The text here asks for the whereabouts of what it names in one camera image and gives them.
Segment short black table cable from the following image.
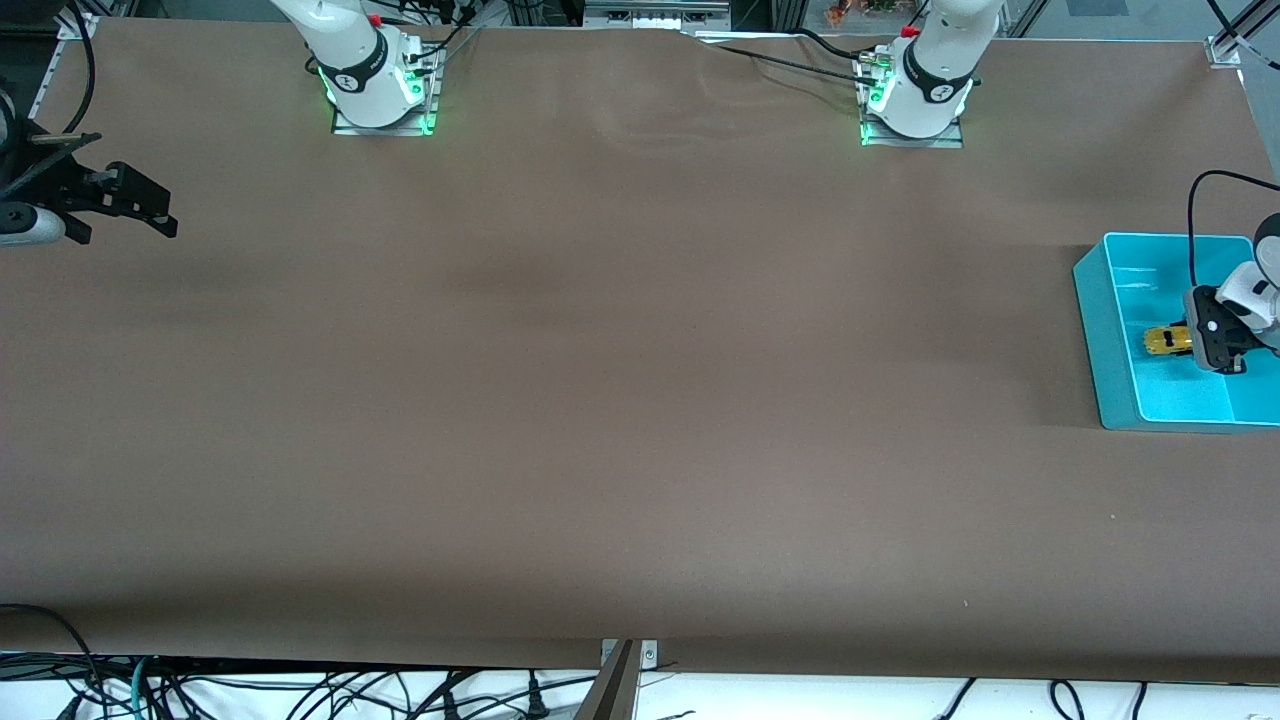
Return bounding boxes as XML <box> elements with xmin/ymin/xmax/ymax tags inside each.
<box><xmin>795</xmin><ymin>28</ymin><xmax>886</xmax><ymax>61</ymax></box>

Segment yellow toy beetle car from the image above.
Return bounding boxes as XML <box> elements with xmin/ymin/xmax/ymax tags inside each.
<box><xmin>1143</xmin><ymin>324</ymin><xmax>1193</xmax><ymax>361</ymax></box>

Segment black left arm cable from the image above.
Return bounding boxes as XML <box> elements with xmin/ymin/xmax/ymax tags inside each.
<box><xmin>1187</xmin><ymin>170</ymin><xmax>1280</xmax><ymax>291</ymax></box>

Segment thick black looped cable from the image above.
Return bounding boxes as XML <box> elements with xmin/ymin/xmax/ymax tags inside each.
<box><xmin>0</xmin><ymin>603</ymin><xmax>106</xmax><ymax>720</ymax></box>

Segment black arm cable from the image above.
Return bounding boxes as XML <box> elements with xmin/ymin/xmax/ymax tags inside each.
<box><xmin>1187</xmin><ymin>170</ymin><xmax>1280</xmax><ymax>291</ymax></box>
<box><xmin>60</xmin><ymin>0</ymin><xmax>97</xmax><ymax>137</ymax></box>

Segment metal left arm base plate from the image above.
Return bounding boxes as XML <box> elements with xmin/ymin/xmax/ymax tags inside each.
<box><xmin>860</xmin><ymin>55</ymin><xmax>966</xmax><ymax>149</ymax></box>

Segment black base cable bundle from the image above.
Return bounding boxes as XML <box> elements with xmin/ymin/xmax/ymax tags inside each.
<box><xmin>400</xmin><ymin>0</ymin><xmax>483</xmax><ymax>69</ymax></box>

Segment long black table cable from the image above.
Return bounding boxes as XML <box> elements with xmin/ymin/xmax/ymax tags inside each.
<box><xmin>695</xmin><ymin>35</ymin><xmax>881</xmax><ymax>89</ymax></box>

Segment cyan plastic storage bin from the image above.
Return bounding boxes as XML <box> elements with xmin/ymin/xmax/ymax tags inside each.
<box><xmin>1073</xmin><ymin>232</ymin><xmax>1280</xmax><ymax>434</ymax></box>

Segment aluminium frame rail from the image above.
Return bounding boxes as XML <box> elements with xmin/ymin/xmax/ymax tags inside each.
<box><xmin>583</xmin><ymin>0</ymin><xmax>731</xmax><ymax>31</ymax></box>

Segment grey slanted beam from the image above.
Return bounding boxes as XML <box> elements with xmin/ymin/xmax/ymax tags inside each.
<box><xmin>575</xmin><ymin>640</ymin><xmax>641</xmax><ymax>720</ymax></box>

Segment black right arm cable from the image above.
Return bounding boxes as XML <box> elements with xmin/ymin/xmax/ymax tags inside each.
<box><xmin>60</xmin><ymin>0</ymin><xmax>97</xmax><ymax>137</ymax></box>

